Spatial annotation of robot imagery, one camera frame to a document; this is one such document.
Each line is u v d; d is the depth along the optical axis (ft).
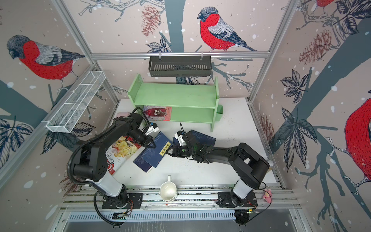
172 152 2.45
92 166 1.50
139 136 2.44
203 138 3.24
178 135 2.62
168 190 2.48
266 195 2.39
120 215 2.33
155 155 2.73
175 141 3.12
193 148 2.20
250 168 1.47
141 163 2.81
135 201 2.39
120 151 2.81
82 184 2.67
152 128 2.67
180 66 3.48
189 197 2.50
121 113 3.62
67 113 2.40
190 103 2.81
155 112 3.13
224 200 2.40
